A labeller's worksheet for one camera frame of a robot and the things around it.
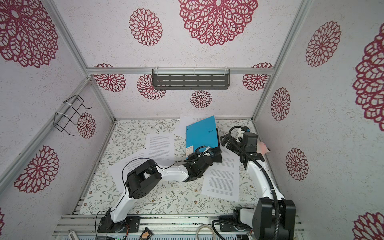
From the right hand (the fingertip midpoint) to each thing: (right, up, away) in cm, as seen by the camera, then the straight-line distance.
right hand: (227, 138), depth 84 cm
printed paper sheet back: (-26, +12, +36) cm, 46 cm away
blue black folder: (-12, +2, +25) cm, 28 cm away
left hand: (-18, -9, +11) cm, 23 cm away
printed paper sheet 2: (-2, -25, +6) cm, 26 cm away
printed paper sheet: (-41, -8, +19) cm, 46 cm away
